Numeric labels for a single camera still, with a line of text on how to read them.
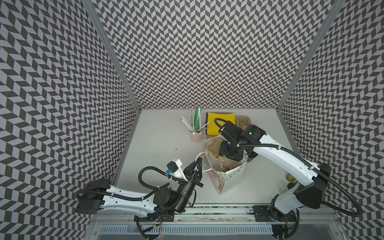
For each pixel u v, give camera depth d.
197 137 0.93
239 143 0.49
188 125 0.93
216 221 0.72
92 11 0.72
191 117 0.94
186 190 0.53
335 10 0.68
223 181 0.66
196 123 0.96
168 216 0.72
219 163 0.70
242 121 1.07
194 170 0.56
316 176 0.40
